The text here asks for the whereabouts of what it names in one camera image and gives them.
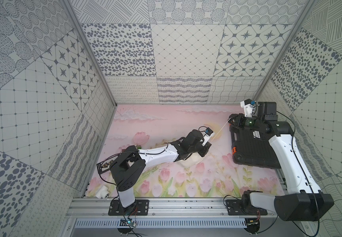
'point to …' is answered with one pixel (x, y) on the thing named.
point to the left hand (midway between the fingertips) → (209, 142)
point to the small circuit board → (124, 222)
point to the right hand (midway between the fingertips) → (230, 121)
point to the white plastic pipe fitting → (103, 193)
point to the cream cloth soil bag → (191, 160)
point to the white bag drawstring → (221, 129)
